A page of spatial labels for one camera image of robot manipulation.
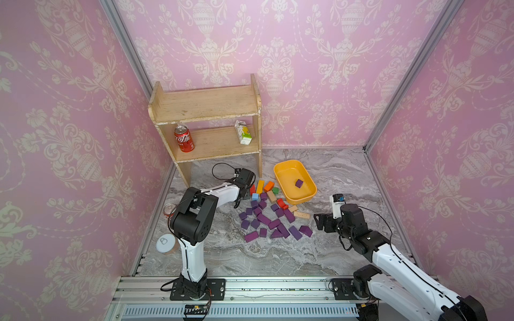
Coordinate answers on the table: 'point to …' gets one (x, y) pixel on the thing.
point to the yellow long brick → (260, 186)
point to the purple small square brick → (263, 232)
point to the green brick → (275, 190)
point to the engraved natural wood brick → (302, 215)
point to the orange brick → (270, 186)
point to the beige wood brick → (272, 196)
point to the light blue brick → (255, 196)
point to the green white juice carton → (243, 132)
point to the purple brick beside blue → (264, 196)
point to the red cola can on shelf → (184, 138)
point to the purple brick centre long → (264, 219)
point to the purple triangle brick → (276, 234)
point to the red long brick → (252, 190)
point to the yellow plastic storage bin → (295, 181)
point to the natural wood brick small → (292, 208)
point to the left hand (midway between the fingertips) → (241, 193)
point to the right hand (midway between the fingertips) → (324, 214)
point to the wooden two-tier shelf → (203, 124)
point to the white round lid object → (165, 243)
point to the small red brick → (281, 203)
